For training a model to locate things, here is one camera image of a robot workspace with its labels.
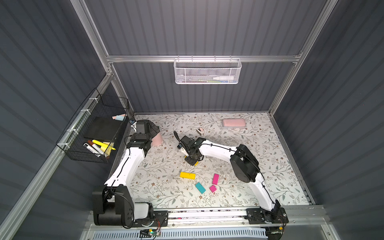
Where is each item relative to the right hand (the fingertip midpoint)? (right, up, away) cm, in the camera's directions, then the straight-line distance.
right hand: (190, 161), depth 94 cm
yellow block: (+4, 0, -9) cm, 9 cm away
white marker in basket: (-44, +11, -27) cm, 52 cm away
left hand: (-23, +20, -10) cm, 32 cm away
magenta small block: (+13, -13, -10) cm, 21 cm away
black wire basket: (-49, +16, -32) cm, 60 cm away
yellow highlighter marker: (-40, +13, -25) cm, 49 cm away
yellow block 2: (+1, -7, -6) cm, 10 cm away
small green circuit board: (-19, -29, -23) cm, 42 cm away
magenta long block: (+15, -9, -7) cm, 19 cm away
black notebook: (-43, +21, -21) cm, 52 cm away
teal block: (+6, -13, -10) cm, 18 cm away
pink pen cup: (-22, +13, +4) cm, 26 cm away
